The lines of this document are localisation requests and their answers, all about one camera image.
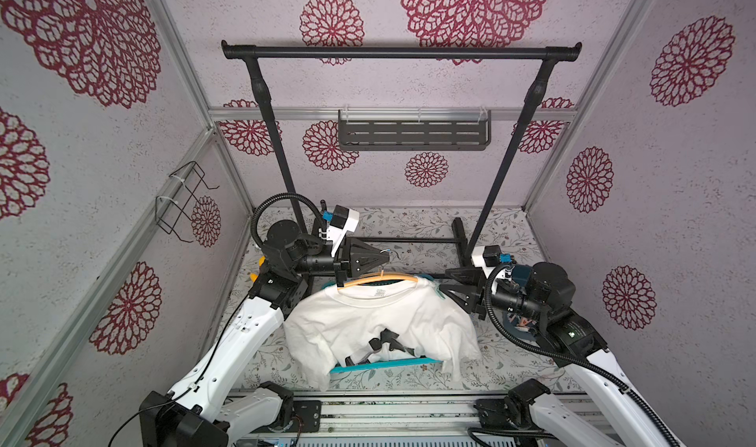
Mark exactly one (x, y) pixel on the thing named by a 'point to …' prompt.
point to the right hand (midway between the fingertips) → (445, 278)
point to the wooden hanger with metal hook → (380, 276)
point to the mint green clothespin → (438, 290)
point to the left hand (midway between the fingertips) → (385, 261)
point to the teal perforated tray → (385, 364)
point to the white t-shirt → (343, 320)
